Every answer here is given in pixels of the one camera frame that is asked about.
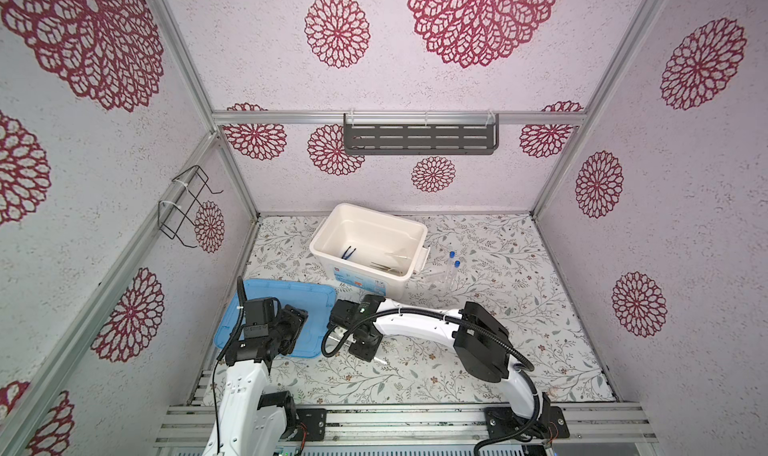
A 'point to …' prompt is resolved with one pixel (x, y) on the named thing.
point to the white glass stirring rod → (381, 361)
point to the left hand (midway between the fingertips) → (305, 324)
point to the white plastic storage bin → (370, 250)
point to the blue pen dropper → (346, 257)
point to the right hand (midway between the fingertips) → (363, 345)
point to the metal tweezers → (384, 267)
